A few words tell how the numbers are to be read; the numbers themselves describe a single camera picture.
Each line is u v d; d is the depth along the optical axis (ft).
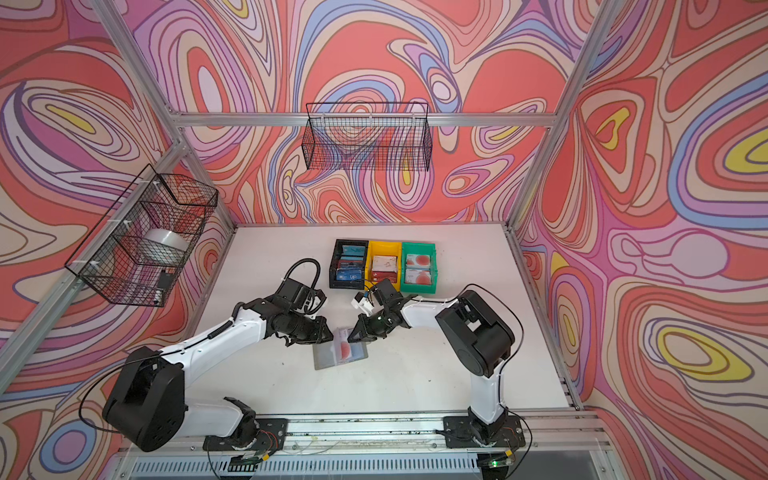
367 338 2.61
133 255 2.40
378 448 2.40
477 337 1.65
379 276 3.35
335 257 3.36
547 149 3.14
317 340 2.42
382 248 3.44
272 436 2.38
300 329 2.33
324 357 2.82
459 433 2.40
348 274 3.36
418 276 3.36
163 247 2.31
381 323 2.62
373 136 3.15
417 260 3.44
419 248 3.43
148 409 1.35
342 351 2.71
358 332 2.69
